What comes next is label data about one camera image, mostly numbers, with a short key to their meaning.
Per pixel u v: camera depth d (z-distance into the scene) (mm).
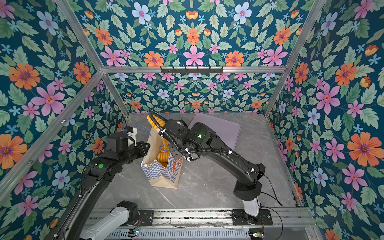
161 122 686
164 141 874
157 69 1889
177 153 541
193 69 926
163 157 862
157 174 753
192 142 385
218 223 729
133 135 637
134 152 621
